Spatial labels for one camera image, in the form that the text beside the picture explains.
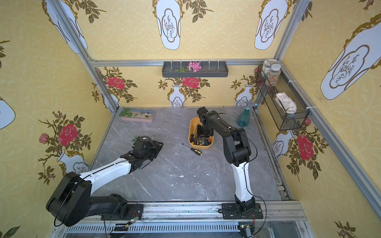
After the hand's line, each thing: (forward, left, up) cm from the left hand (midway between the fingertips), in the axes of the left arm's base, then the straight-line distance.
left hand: (159, 143), depth 89 cm
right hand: (+10, -30, -5) cm, 32 cm away
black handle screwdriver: (+7, -20, -7) cm, 22 cm away
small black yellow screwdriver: (-1, -22, -7) cm, 23 cm away
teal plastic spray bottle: (+20, -57, -3) cm, 61 cm away
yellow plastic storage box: (+4, -23, -6) cm, 24 cm away
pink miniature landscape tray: (+29, +21, -7) cm, 37 cm away
